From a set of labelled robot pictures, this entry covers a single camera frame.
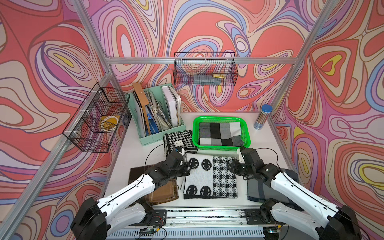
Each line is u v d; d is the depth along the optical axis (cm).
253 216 73
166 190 80
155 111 91
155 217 73
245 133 98
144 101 80
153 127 87
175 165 62
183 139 99
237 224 73
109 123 70
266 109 96
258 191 80
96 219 39
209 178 80
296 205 49
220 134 104
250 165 60
